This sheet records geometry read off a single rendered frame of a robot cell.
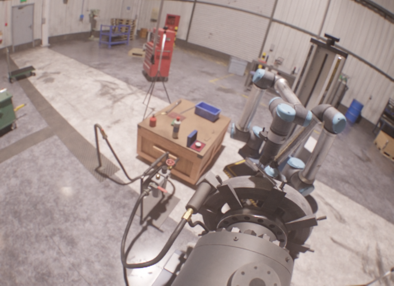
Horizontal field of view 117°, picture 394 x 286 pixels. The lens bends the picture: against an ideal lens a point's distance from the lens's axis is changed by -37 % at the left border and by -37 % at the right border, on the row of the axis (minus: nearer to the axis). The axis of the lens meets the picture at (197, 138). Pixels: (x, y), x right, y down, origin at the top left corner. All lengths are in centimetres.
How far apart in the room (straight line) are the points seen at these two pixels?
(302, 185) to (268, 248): 76
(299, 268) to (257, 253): 132
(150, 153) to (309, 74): 182
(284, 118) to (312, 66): 97
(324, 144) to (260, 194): 57
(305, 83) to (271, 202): 109
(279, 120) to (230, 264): 64
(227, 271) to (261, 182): 50
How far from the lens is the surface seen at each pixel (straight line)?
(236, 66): 717
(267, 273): 84
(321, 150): 139
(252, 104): 160
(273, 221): 112
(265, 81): 149
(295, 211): 114
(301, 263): 222
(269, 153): 95
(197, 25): 1067
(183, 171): 211
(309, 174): 152
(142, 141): 223
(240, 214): 111
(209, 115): 240
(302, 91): 179
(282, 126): 87
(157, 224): 184
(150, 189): 150
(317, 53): 176
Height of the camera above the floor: 162
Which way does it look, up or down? 34 degrees down
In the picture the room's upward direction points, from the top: 15 degrees clockwise
